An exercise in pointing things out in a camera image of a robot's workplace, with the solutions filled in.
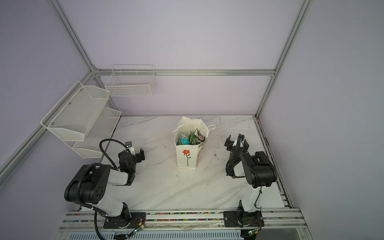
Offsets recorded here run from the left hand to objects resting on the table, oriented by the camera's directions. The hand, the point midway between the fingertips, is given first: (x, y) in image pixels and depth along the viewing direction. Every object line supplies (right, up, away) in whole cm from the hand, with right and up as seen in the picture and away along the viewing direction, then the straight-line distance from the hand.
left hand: (132, 150), depth 94 cm
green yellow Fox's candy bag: (+38, +8, -8) cm, 40 cm away
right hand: (+67, +9, -1) cm, 67 cm away
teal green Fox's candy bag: (+34, +7, -14) cm, 37 cm away
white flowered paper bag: (+37, -1, -14) cm, 39 cm away
